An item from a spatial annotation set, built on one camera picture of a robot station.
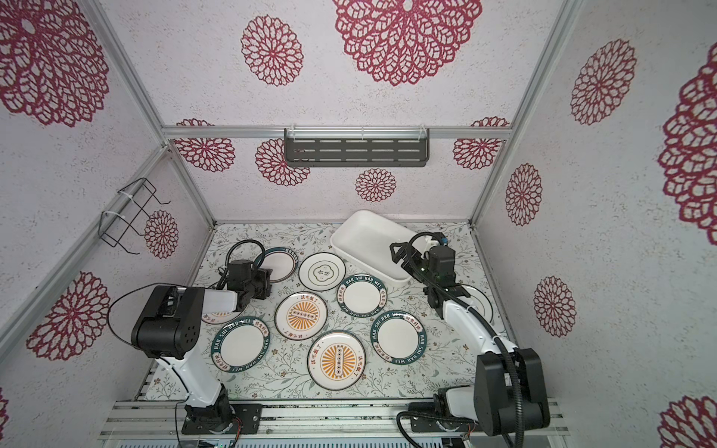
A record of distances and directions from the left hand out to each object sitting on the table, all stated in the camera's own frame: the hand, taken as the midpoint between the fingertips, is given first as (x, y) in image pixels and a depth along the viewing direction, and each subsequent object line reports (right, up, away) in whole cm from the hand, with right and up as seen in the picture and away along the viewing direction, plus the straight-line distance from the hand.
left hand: (275, 272), depth 102 cm
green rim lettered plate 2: (+43, -19, -14) cm, 49 cm away
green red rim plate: (+1, +4, +5) cm, 6 cm away
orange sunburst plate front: (+24, -25, -18) cm, 39 cm away
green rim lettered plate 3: (-7, -21, -15) cm, 27 cm away
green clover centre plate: (+17, 0, +2) cm, 17 cm away
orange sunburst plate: (+11, -14, -9) cm, 20 cm away
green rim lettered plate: (+31, -8, -4) cm, 33 cm away
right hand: (+42, +9, -18) cm, 46 cm away
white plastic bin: (+33, +13, +14) cm, 38 cm away
